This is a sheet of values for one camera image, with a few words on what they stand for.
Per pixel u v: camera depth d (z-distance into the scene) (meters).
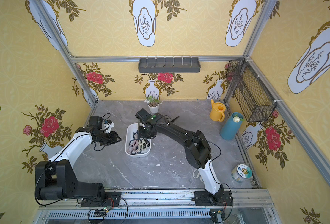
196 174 0.82
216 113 1.01
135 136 0.84
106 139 0.75
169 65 0.92
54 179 0.46
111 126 0.83
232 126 0.88
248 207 0.76
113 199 0.73
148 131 0.74
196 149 0.51
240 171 0.75
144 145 0.92
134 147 0.90
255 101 0.74
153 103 1.10
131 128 0.99
